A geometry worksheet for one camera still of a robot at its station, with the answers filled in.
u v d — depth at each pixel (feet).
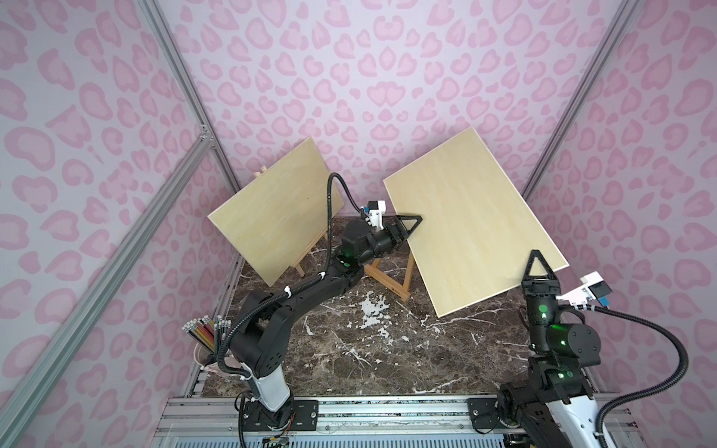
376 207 2.45
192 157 2.74
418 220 2.37
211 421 2.41
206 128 2.96
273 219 2.82
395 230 2.26
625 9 2.27
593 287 1.73
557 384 1.65
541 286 1.78
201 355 2.49
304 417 2.40
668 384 1.39
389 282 3.05
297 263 3.13
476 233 2.23
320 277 1.89
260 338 1.50
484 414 2.42
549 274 1.86
